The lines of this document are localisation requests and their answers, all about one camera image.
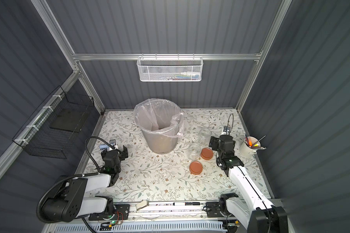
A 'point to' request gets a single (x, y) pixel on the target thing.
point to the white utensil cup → (248, 148)
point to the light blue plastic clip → (103, 146)
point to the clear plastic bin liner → (159, 116)
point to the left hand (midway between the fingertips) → (116, 148)
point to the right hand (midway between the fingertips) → (223, 138)
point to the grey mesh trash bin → (161, 143)
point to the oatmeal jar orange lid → (194, 151)
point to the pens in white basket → (184, 76)
